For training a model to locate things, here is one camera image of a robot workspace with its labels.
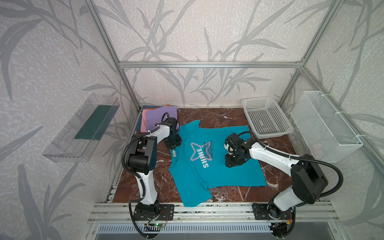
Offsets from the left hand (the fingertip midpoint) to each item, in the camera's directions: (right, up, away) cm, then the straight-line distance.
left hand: (180, 140), depth 98 cm
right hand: (+29, -9, -12) cm, 33 cm away
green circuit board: (-6, -36, -28) cm, 46 cm away
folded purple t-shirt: (-21, +17, +11) cm, 29 cm away
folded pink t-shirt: (-27, +13, +6) cm, 31 cm away
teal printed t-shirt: (+13, -13, -8) cm, 20 cm away
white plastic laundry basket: (+64, +15, +16) cm, 68 cm away
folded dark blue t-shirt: (-32, +10, +8) cm, 34 cm away
